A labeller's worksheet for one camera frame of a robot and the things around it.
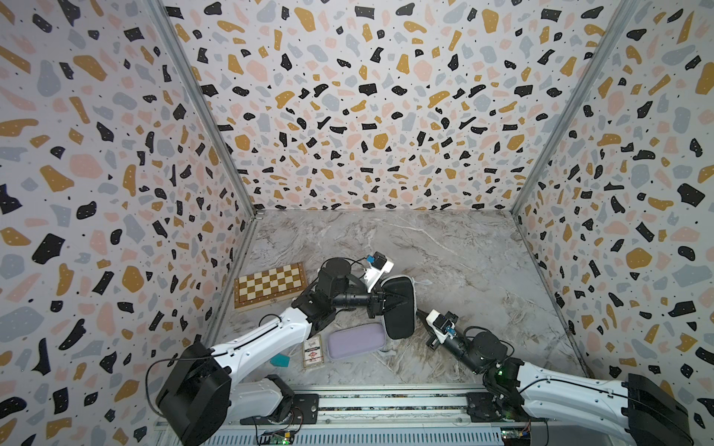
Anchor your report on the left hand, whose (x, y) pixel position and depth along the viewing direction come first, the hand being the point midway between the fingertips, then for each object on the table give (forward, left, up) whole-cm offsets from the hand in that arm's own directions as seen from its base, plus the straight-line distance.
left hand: (406, 297), depth 69 cm
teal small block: (-7, +36, -23) cm, 43 cm away
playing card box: (-5, +26, -23) cm, 36 cm away
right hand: (-1, -4, -6) cm, 7 cm away
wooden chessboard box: (+16, +44, -21) cm, 51 cm away
